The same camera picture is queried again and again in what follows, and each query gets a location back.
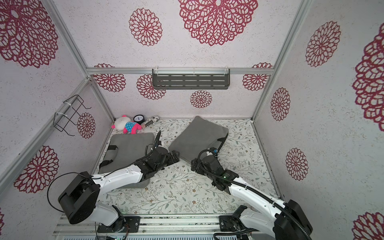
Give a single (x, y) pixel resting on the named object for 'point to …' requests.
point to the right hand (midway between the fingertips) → (196, 162)
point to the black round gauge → (138, 119)
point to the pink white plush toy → (124, 123)
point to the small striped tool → (149, 121)
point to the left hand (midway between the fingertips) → (174, 155)
